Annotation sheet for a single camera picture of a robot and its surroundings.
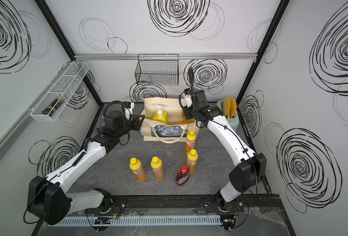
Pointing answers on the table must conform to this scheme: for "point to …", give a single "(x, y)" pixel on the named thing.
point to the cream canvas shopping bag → (174, 131)
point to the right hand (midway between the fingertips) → (189, 107)
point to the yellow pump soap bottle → (159, 115)
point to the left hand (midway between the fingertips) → (142, 115)
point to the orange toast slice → (233, 107)
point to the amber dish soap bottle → (184, 120)
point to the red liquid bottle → (183, 175)
